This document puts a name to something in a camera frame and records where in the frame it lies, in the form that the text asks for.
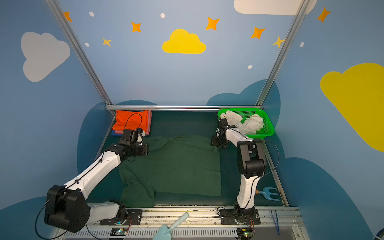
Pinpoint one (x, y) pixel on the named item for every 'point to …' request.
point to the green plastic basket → (267, 129)
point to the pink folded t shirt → (148, 127)
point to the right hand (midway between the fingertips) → (216, 143)
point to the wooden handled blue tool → (267, 194)
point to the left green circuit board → (118, 231)
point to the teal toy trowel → (164, 232)
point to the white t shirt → (249, 126)
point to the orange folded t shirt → (131, 119)
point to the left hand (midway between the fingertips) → (150, 147)
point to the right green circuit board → (244, 233)
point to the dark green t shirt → (185, 165)
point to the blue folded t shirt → (113, 133)
